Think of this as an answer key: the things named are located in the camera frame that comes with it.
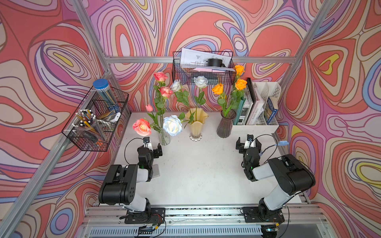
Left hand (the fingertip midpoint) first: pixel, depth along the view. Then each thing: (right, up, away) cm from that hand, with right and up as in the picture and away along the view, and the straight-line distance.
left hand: (153, 144), depth 93 cm
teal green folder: (+54, +22, -3) cm, 58 cm away
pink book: (+65, +24, -4) cm, 69 cm away
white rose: (+19, +29, -10) cm, 36 cm away
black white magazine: (+59, +23, -1) cm, 64 cm away
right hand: (+60, +2, -1) cm, 60 cm away
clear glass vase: (+6, +4, +5) cm, 9 cm away
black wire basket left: (-17, +15, -19) cm, 30 cm away
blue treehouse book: (+79, +21, +9) cm, 82 cm away
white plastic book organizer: (+69, +20, +3) cm, 72 cm away
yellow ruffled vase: (+28, +11, -3) cm, 30 cm away
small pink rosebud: (+1, +22, -12) cm, 25 cm away
